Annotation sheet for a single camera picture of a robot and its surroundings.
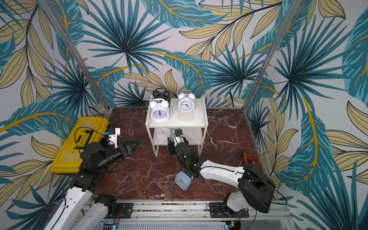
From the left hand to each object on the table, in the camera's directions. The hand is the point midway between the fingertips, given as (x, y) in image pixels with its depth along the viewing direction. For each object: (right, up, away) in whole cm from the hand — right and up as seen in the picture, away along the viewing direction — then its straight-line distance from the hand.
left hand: (140, 144), depth 67 cm
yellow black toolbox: (-37, +5, +17) cm, 41 cm away
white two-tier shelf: (+25, +10, +3) cm, 27 cm away
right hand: (+14, +2, +12) cm, 19 cm away
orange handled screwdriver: (+59, -10, +25) cm, 65 cm away
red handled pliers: (+63, -12, +21) cm, 67 cm away
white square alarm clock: (+8, +4, +12) cm, 15 cm away
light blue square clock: (+20, -21, +9) cm, 30 cm away
